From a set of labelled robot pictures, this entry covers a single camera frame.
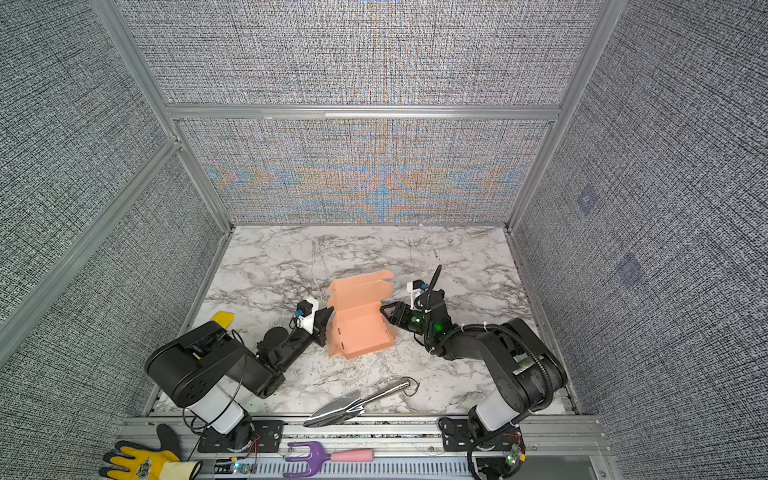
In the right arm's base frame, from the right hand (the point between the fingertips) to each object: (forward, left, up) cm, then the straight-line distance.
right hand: (383, 304), depth 88 cm
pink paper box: (-5, +8, -4) cm, 10 cm away
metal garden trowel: (-26, +10, -7) cm, 29 cm away
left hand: (-2, +13, +3) cm, 14 cm away
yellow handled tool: (0, +50, -8) cm, 51 cm away
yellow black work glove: (-38, +55, -3) cm, 67 cm away
